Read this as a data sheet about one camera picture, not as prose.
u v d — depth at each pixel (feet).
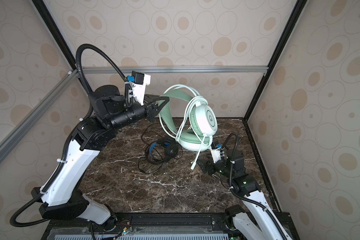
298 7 2.22
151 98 1.48
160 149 3.36
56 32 2.45
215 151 2.05
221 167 2.01
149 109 1.41
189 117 1.37
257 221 1.51
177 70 4.99
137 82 1.34
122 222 2.39
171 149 3.00
